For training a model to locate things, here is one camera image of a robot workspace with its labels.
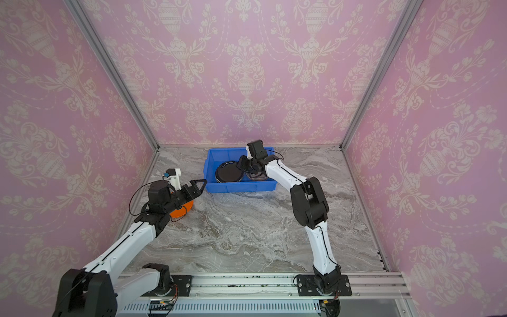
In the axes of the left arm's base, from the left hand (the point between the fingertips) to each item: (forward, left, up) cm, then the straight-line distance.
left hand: (202, 185), depth 82 cm
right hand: (+15, -13, -5) cm, 21 cm away
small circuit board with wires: (-39, +11, -21) cm, 46 cm away
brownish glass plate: (+5, -23, +1) cm, 24 cm away
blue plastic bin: (+29, +2, -15) cm, 33 cm away
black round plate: (+17, -8, -13) cm, 23 cm away
